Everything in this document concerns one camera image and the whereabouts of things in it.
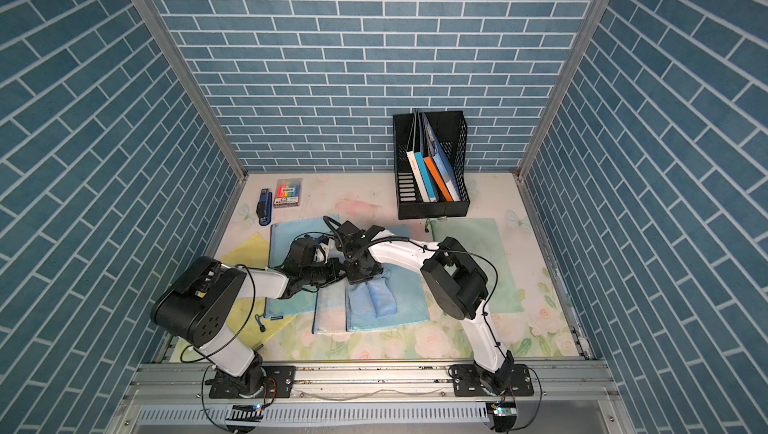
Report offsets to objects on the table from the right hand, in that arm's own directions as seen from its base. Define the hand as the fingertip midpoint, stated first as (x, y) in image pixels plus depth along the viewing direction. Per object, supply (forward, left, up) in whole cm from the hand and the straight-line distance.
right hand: (358, 279), depth 91 cm
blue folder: (+30, -24, +24) cm, 45 cm away
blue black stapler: (+23, +38, +3) cm, 45 cm away
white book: (+27, -16, +19) cm, 37 cm away
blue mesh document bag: (+13, +29, -1) cm, 32 cm away
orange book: (+28, -23, +18) cm, 40 cm away
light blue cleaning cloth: (-4, -8, +1) cm, 9 cm away
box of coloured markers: (+32, +33, +1) cm, 46 cm away
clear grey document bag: (-9, +7, -2) cm, 11 cm away
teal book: (+28, -20, +15) cm, 37 cm away
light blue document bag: (-3, -16, -2) cm, 17 cm away
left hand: (+2, +1, +1) cm, 2 cm away
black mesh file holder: (+33, -14, 0) cm, 36 cm away
